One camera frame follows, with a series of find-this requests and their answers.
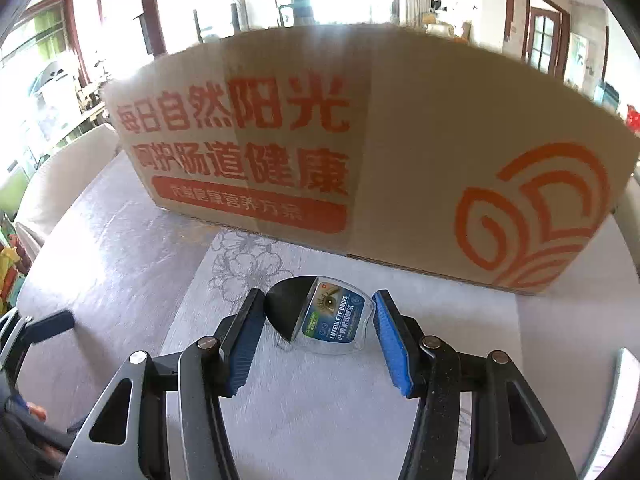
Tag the brown glazed door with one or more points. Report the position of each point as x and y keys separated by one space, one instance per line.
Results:
x=547 y=35

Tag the printed cardboard box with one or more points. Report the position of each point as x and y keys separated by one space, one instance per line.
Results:
x=410 y=135

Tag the colourful plastic item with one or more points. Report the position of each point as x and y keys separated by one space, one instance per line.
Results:
x=12 y=270

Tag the beige chair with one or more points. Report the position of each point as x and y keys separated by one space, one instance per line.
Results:
x=70 y=175

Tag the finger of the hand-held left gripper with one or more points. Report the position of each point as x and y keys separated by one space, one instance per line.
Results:
x=50 y=326

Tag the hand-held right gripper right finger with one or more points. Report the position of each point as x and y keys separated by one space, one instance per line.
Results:
x=395 y=345

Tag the water dispenser bottle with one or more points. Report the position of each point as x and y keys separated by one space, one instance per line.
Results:
x=299 y=10

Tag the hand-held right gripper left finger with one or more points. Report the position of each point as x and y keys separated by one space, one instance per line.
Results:
x=245 y=360

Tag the clear eye drops bottle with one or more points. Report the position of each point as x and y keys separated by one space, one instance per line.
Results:
x=335 y=320

